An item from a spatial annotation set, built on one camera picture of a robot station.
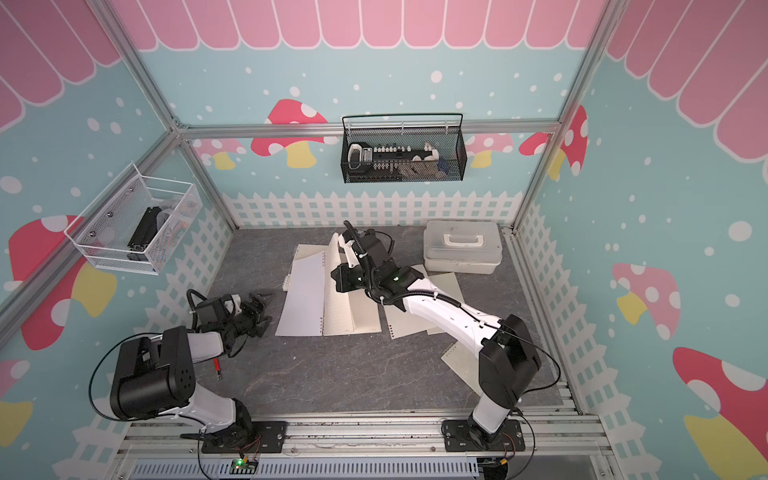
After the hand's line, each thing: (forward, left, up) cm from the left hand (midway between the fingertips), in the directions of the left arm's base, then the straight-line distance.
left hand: (277, 306), depth 93 cm
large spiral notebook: (-11, -25, +17) cm, 31 cm away
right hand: (-1, -20, +20) cm, 28 cm away
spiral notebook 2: (-14, -57, -5) cm, 59 cm away
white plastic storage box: (+20, -60, +6) cm, 63 cm away
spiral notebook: (-3, -39, -3) cm, 40 cm away
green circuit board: (-41, 0, -7) cm, 41 cm away
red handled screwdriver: (-17, +14, -5) cm, 23 cm away
